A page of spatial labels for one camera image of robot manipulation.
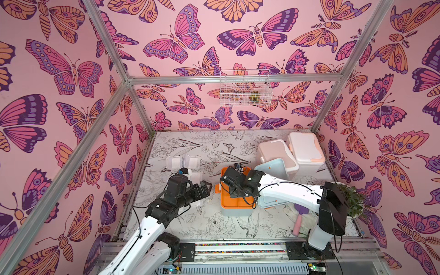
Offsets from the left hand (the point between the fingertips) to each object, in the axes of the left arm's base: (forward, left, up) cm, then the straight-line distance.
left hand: (206, 186), depth 77 cm
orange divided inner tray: (-5, -11, -5) cm, 13 cm away
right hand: (+1, -13, -5) cm, 14 cm away
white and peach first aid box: (+19, -53, -1) cm, 56 cm away
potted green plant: (-8, -60, +4) cm, 61 cm away
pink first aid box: (+23, -36, -1) cm, 43 cm away
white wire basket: (+50, -20, +19) cm, 58 cm away
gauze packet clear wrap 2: (+13, +8, -15) cm, 21 cm away
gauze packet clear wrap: (+23, +11, -15) cm, 30 cm away
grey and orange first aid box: (-6, -12, -16) cm, 21 cm away
